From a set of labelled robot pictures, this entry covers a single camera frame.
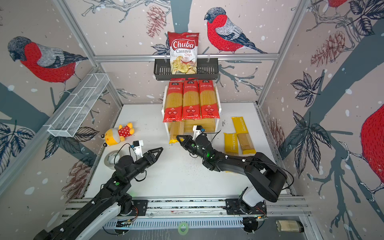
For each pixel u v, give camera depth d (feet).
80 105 2.59
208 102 2.40
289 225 2.15
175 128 2.73
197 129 2.51
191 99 2.44
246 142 3.15
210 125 2.70
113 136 3.10
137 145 2.35
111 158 2.95
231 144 3.12
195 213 2.39
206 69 3.11
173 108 2.30
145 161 2.27
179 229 2.22
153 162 2.25
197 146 2.08
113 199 1.84
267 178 1.44
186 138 2.56
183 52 2.80
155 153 2.54
